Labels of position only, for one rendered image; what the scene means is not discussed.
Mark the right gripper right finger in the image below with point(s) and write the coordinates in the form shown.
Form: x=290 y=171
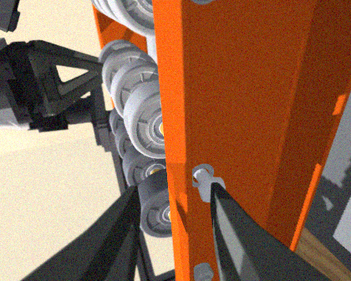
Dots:
x=247 y=252

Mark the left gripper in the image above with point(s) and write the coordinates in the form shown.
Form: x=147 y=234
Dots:
x=32 y=63

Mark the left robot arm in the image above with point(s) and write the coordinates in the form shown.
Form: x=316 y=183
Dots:
x=78 y=112

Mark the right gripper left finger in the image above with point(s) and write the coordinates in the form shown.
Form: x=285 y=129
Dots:
x=97 y=254

